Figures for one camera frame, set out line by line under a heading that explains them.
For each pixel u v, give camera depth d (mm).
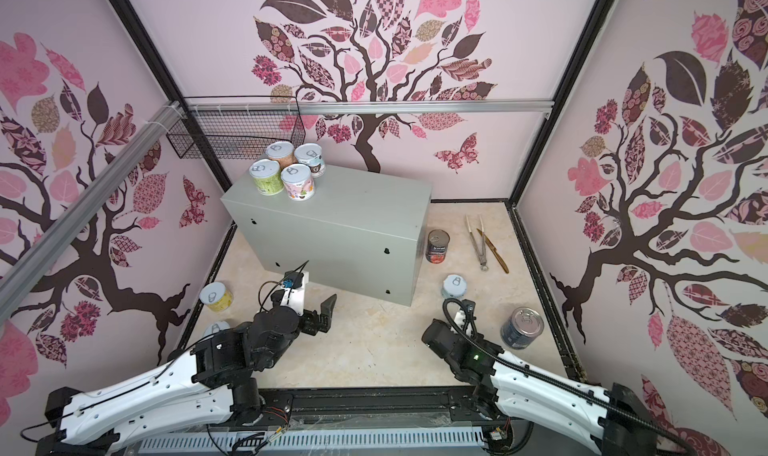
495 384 537
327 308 612
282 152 776
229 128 1217
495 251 1063
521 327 772
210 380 467
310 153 774
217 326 817
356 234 672
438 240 960
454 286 900
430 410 744
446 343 612
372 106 944
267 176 717
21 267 509
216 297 877
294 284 563
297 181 706
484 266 1002
